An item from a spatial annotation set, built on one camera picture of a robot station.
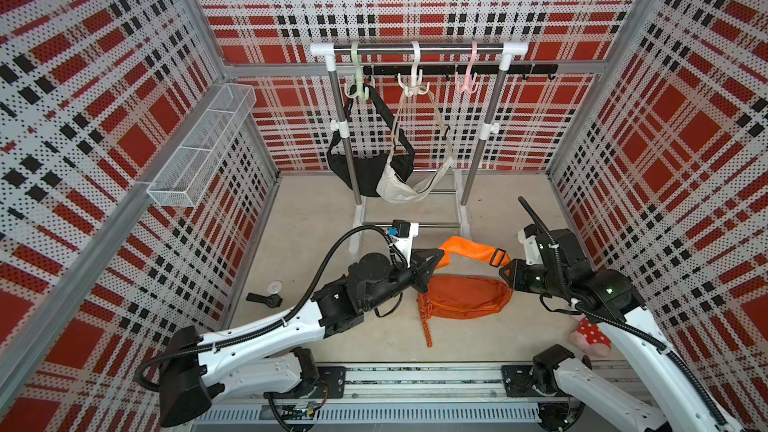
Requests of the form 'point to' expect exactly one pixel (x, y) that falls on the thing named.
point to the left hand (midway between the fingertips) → (446, 252)
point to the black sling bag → (363, 172)
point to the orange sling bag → (470, 286)
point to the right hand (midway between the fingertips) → (507, 272)
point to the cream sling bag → (394, 187)
